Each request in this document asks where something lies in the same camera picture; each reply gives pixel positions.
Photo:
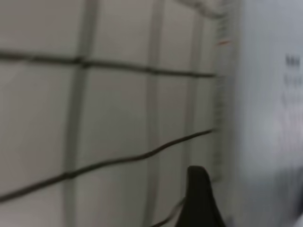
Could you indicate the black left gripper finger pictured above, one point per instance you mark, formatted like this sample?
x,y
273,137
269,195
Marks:
x,y
200,209

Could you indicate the ROS2 programming book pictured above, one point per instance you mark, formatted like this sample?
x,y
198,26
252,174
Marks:
x,y
260,62

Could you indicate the white black-grid tablecloth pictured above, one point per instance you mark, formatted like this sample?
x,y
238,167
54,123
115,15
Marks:
x,y
103,106

